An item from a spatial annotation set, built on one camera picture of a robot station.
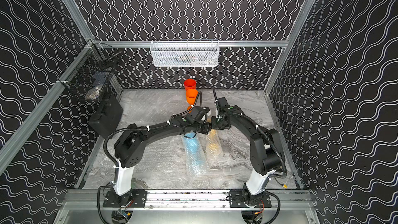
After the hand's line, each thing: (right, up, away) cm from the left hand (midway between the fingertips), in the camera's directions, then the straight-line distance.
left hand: (212, 126), depth 89 cm
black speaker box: (-59, +4, -3) cm, 59 cm away
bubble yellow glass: (+1, -11, -7) cm, 13 cm away
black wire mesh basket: (-73, +32, +4) cm, 79 cm away
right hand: (+2, 0, +3) cm, 4 cm away
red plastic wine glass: (-14, +28, +24) cm, 39 cm away
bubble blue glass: (-9, -16, -9) cm, 21 cm away
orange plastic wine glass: (-13, +18, +13) cm, 26 cm away
